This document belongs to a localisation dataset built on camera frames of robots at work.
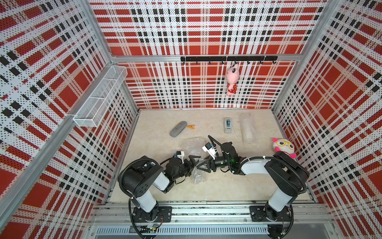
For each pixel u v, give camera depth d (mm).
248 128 1026
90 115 688
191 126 1104
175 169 712
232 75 917
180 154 858
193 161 795
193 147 893
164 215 734
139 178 472
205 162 759
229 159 702
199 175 798
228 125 1078
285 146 907
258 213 733
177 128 1059
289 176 466
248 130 1018
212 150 778
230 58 887
